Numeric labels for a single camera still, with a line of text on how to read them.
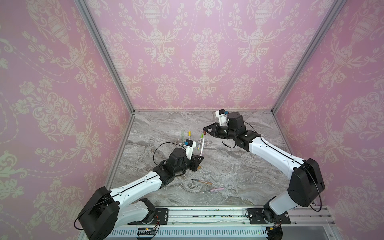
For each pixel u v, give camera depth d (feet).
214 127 2.29
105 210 1.33
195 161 2.26
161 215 2.44
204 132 2.59
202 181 2.80
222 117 2.44
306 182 1.40
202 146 2.57
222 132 2.29
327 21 2.40
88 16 2.37
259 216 2.41
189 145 2.31
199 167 3.00
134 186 1.62
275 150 1.68
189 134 3.48
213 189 2.71
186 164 2.24
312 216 2.49
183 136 3.47
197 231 2.55
